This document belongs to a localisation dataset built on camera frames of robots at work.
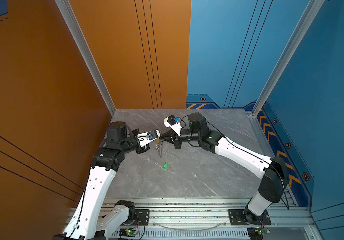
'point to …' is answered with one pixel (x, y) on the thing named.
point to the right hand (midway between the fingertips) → (160, 137)
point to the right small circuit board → (257, 233)
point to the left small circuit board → (125, 232)
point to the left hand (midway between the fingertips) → (151, 131)
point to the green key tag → (165, 165)
